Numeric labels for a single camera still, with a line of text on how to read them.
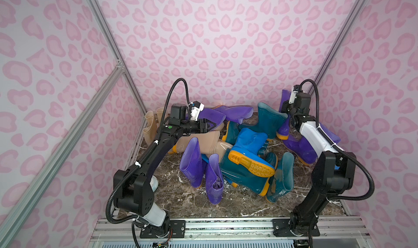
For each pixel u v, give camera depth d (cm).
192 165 73
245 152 82
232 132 101
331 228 74
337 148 49
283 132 93
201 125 70
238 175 80
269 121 92
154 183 85
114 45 84
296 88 76
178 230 73
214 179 72
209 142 92
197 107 72
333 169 48
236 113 108
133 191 43
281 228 74
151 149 50
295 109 72
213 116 114
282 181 72
